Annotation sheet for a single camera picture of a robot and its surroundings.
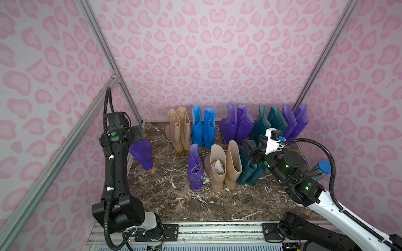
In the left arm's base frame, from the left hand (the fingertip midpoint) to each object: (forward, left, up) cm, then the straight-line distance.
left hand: (133, 134), depth 77 cm
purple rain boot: (+10, -57, -5) cm, 58 cm away
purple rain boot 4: (-19, -31, -2) cm, 37 cm away
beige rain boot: (+9, -24, -10) cm, 27 cm away
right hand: (-10, -54, +9) cm, 55 cm away
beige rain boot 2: (-14, -40, -7) cm, 43 cm away
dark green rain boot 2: (-16, -61, -19) cm, 66 cm away
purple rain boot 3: (-9, -6, -2) cm, 10 cm away
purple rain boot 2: (+13, -82, -2) cm, 83 cm away
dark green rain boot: (-18, -54, -2) cm, 57 cm away
